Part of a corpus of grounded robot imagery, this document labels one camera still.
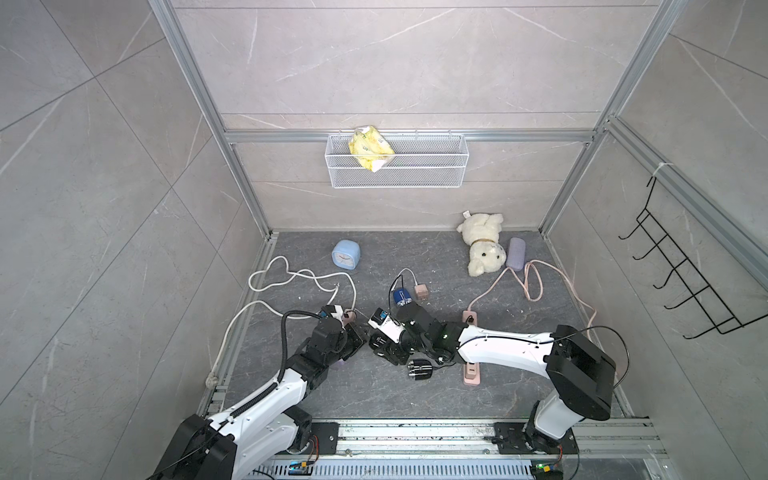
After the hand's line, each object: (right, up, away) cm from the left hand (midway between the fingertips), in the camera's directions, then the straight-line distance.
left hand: (375, 324), depth 83 cm
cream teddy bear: (+38, +28, +26) cm, 54 cm away
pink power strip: (+26, -11, -5) cm, 29 cm away
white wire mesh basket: (+15, +52, +18) cm, 57 cm away
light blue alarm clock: (-11, +20, +20) cm, 30 cm away
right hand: (+2, -5, -1) cm, 5 cm away
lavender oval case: (+52, +20, +27) cm, 62 cm away
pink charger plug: (+15, +7, +18) cm, 25 cm away
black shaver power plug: (+13, -13, 0) cm, 18 cm away
